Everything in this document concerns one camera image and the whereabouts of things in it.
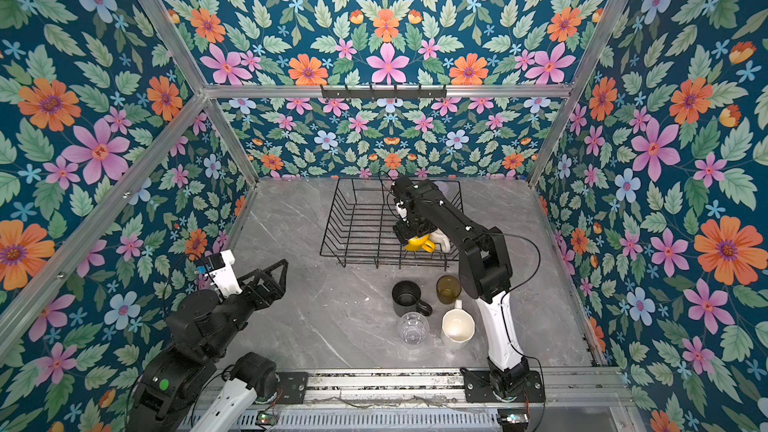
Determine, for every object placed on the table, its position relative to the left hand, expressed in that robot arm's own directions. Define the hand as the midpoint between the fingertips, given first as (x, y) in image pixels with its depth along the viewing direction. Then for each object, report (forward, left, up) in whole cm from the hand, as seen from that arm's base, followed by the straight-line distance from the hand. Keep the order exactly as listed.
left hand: (278, 262), depth 64 cm
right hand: (+19, -32, -21) cm, 43 cm away
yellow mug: (+13, -32, -17) cm, 39 cm away
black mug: (+1, -28, -28) cm, 40 cm away
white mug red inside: (+17, -39, -20) cm, 47 cm away
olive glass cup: (+3, -41, -27) cm, 49 cm away
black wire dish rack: (+31, -14, -28) cm, 44 cm away
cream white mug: (-7, -42, -27) cm, 51 cm away
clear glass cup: (-7, -29, -30) cm, 42 cm away
